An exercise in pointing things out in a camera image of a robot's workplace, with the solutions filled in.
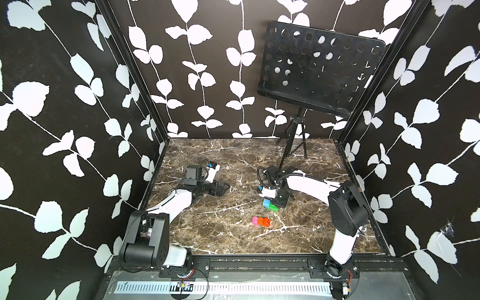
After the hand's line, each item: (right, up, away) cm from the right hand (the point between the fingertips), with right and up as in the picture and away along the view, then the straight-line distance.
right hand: (277, 198), depth 91 cm
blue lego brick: (-6, -2, -1) cm, 6 cm away
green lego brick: (-2, -4, -1) cm, 5 cm away
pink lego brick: (-11, -9, -7) cm, 16 cm away
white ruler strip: (-24, -29, -20) cm, 43 cm away
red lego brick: (-7, -9, -7) cm, 13 cm away
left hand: (-27, +9, -1) cm, 28 cm away
